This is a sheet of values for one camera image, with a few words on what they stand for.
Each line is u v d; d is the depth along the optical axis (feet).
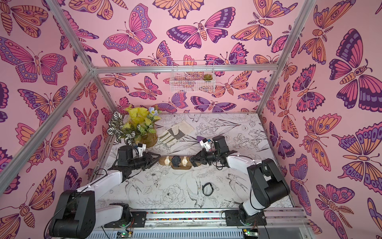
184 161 2.78
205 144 2.74
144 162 2.50
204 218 2.45
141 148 2.71
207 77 3.02
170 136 3.48
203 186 2.73
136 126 3.00
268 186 1.47
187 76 3.28
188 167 2.93
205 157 2.54
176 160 2.79
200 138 3.49
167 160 2.80
